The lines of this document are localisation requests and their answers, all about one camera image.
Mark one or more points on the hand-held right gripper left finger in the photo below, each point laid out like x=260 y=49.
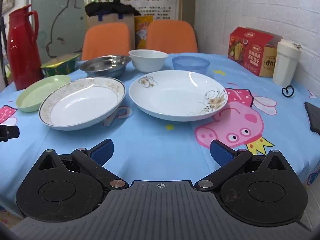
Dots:
x=102 y=151

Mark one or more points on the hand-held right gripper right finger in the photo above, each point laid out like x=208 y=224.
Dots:
x=221 y=152

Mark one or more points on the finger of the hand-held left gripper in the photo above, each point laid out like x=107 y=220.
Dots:
x=7 y=133

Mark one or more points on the white ceramic bowl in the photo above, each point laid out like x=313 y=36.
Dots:
x=148 y=62

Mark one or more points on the green plastic plate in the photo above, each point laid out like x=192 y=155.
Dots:
x=32 y=95

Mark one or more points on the white plate gold patterned rim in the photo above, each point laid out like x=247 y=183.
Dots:
x=80 y=107

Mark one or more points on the blue cartoon pig tablecloth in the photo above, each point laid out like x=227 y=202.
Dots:
x=155 y=135

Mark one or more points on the white plate floral print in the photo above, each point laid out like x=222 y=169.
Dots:
x=175 y=95

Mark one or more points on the red thermos jug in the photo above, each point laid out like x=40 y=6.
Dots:
x=22 y=55

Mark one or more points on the stainless steel dish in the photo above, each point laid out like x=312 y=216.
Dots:
x=105 y=65

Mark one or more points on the green foil lidded bowl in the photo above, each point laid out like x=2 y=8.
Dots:
x=62 y=66

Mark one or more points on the blue plastic bowl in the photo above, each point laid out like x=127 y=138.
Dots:
x=190 y=66

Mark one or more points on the black phone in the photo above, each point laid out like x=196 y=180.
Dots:
x=313 y=117

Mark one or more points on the red cracker box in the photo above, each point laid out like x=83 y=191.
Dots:
x=245 y=50

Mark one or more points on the white tumbler cup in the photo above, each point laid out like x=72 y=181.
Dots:
x=285 y=65

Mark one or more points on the orange chair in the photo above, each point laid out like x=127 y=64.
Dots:
x=107 y=40
x=171 y=36

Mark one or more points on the yellow snack packet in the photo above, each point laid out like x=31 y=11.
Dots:
x=142 y=30

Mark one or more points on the black cloth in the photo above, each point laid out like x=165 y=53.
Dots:
x=110 y=7

